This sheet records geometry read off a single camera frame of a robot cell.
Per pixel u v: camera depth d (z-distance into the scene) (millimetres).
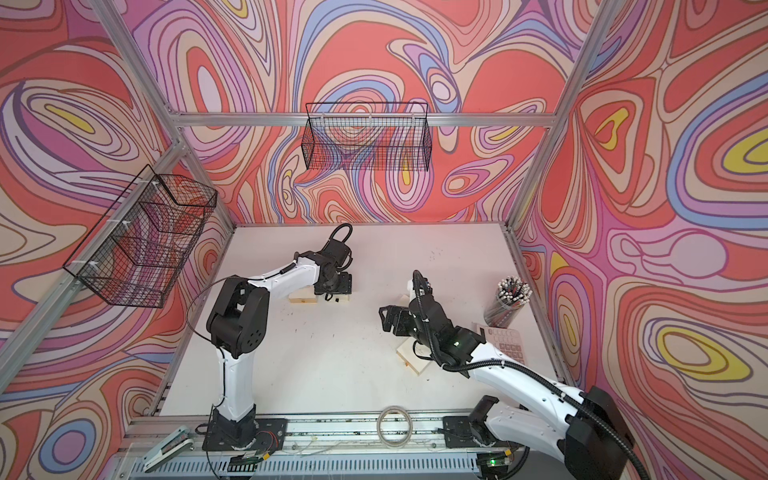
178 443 704
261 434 729
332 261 767
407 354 839
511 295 786
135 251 752
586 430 395
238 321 531
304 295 918
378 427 737
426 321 565
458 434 729
